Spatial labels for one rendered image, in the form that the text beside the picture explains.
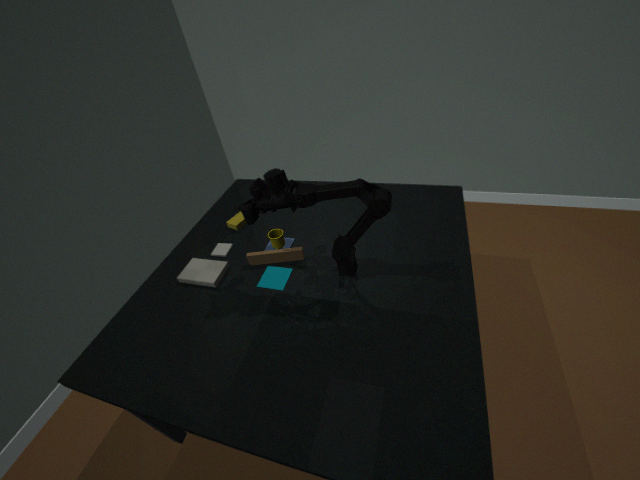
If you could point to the yellow flat block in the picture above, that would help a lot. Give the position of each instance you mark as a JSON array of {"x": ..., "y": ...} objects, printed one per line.
[{"x": 236, "y": 222}]

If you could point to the tan wooden plank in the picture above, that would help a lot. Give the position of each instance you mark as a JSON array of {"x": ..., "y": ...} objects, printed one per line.
[{"x": 275, "y": 256}]

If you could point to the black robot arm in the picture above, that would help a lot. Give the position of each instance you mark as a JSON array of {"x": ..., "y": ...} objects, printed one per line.
[{"x": 308, "y": 194}]

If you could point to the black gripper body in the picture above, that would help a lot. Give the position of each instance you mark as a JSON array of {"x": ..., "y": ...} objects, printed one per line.
[{"x": 250, "y": 211}]

